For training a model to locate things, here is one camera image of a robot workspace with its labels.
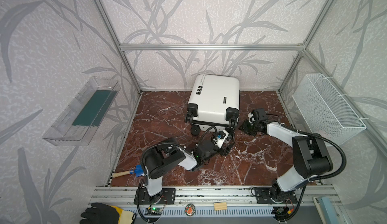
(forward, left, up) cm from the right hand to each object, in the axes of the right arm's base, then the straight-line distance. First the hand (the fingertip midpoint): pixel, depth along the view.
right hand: (239, 124), depth 95 cm
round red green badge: (-44, +29, -4) cm, 53 cm away
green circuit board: (-45, +47, -6) cm, 65 cm away
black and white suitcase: (+6, +17, +15) cm, 23 cm away
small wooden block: (-43, +15, -4) cm, 46 cm away
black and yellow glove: (-47, +72, -1) cm, 86 cm away
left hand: (-11, +7, +7) cm, 15 cm away
